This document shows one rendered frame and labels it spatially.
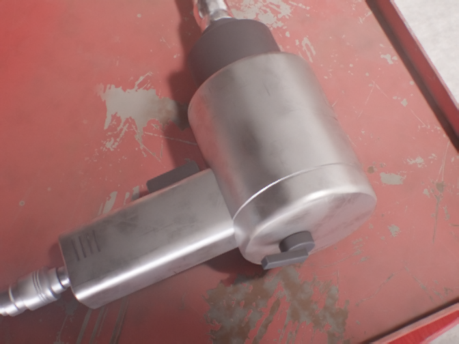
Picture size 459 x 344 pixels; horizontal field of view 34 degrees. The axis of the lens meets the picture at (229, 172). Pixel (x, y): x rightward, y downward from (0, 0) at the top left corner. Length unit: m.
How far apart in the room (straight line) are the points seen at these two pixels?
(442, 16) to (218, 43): 1.21
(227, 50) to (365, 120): 0.13
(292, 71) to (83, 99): 0.18
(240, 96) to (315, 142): 0.06
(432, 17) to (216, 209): 1.26
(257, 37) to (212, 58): 0.03
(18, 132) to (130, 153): 0.09
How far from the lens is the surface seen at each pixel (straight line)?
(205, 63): 0.51
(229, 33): 0.51
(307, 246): 0.47
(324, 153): 0.45
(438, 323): 0.71
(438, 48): 1.65
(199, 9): 0.56
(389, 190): 0.55
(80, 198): 0.55
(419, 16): 1.68
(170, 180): 0.50
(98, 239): 0.49
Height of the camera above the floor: 1.36
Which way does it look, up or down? 68 degrees down
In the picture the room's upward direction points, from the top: straight up
